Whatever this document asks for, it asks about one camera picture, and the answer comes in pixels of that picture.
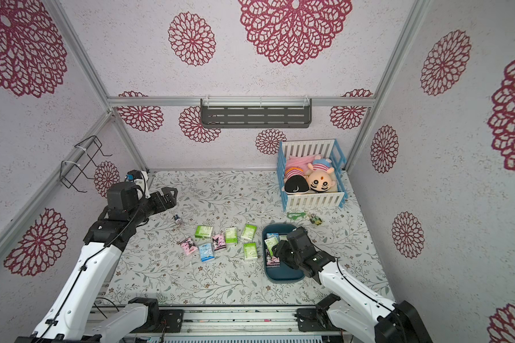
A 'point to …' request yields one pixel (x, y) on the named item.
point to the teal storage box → (284, 273)
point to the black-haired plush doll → (296, 184)
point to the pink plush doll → (299, 161)
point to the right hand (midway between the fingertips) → (278, 253)
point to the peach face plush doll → (320, 175)
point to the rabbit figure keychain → (177, 219)
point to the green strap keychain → (300, 214)
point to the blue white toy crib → (328, 148)
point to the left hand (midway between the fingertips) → (167, 195)
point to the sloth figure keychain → (315, 219)
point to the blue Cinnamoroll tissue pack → (207, 252)
